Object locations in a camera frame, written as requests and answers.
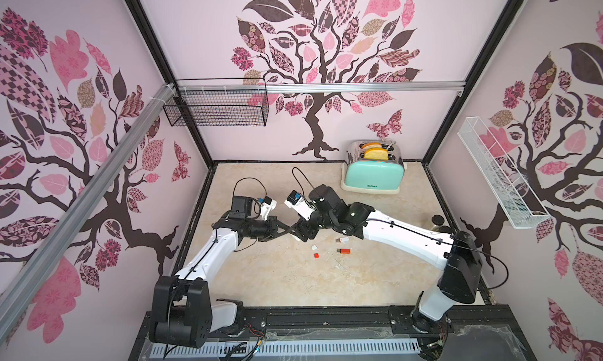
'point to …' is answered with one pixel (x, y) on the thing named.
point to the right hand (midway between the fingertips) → (296, 223)
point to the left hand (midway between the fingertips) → (288, 235)
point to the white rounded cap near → (314, 247)
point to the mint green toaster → (373, 167)
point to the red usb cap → (316, 255)
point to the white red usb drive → (342, 240)
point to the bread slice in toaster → (374, 151)
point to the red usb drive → (344, 251)
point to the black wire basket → (221, 110)
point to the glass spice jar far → (437, 220)
